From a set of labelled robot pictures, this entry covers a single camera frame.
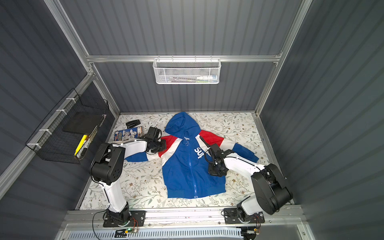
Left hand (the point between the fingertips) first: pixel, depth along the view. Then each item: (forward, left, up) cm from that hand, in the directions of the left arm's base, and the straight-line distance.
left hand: (168, 147), depth 99 cm
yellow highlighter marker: (-10, +37, +25) cm, 46 cm away
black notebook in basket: (-1, +41, +26) cm, 49 cm away
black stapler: (+20, +29, +1) cm, 35 cm away
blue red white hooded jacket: (-2, -11, -1) cm, 11 cm away
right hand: (-18, -29, 0) cm, 34 cm away
